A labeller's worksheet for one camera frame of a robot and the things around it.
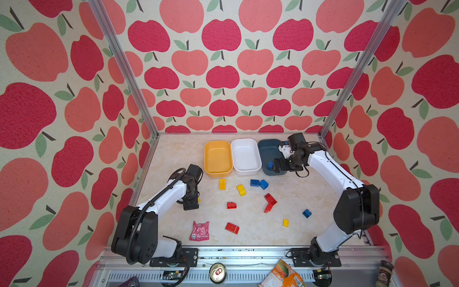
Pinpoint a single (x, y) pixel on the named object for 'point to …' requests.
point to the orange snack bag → (282, 275)
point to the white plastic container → (245, 156)
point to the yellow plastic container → (218, 160)
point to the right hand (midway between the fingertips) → (285, 167)
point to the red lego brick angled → (268, 208)
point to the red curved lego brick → (231, 205)
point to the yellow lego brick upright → (223, 184)
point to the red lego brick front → (233, 228)
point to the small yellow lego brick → (285, 223)
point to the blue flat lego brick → (254, 182)
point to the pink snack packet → (200, 232)
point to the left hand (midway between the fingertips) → (201, 195)
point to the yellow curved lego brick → (241, 190)
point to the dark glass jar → (386, 269)
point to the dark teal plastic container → (269, 150)
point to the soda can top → (217, 273)
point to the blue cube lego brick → (263, 184)
